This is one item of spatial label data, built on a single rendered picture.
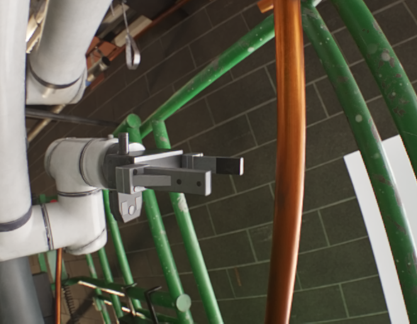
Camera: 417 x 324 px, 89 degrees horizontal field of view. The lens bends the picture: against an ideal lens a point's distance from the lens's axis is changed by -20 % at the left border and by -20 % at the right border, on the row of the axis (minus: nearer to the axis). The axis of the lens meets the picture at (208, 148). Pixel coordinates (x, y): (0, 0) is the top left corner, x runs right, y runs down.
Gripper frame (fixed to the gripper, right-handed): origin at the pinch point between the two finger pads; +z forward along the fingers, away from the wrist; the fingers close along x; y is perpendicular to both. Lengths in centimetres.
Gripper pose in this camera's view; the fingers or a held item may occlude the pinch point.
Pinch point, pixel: (214, 172)
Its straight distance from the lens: 34.6
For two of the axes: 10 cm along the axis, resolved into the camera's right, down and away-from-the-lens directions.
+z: 9.2, 0.3, -3.8
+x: 3.8, -0.7, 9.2
